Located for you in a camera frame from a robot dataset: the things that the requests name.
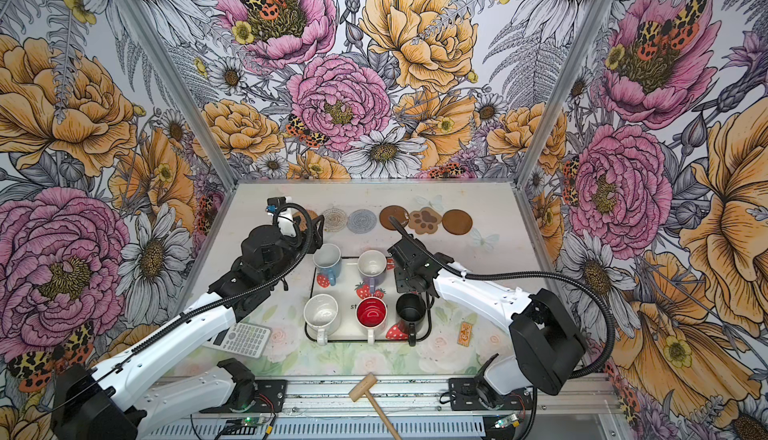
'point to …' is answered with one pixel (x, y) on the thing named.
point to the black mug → (411, 308)
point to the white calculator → (245, 339)
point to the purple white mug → (372, 264)
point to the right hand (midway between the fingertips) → (410, 287)
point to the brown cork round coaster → (457, 222)
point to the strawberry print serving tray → (348, 311)
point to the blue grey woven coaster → (362, 221)
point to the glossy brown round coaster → (398, 212)
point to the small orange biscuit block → (464, 334)
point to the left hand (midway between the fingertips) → (312, 225)
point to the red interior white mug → (371, 312)
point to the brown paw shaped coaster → (425, 220)
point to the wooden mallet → (365, 386)
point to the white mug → (322, 317)
